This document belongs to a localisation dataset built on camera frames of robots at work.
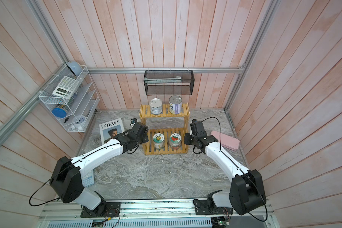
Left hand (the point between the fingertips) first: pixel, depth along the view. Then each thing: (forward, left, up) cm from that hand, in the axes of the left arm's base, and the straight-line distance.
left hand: (143, 137), depth 87 cm
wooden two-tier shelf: (+7, -25, +14) cm, 30 cm away
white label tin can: (+8, -8, +20) cm, 23 cm away
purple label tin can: (+7, -19, +21) cm, 29 cm away
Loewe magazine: (+13, +29, -10) cm, 33 cm away
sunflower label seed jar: (0, -9, -3) cm, 10 cm away
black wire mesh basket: (+41, -29, +7) cm, 51 cm away
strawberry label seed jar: (-1, -20, -3) cm, 20 cm away
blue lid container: (+5, +45, +17) cm, 48 cm away
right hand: (+1, -27, 0) cm, 27 cm away
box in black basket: (+30, -22, +21) cm, 43 cm away
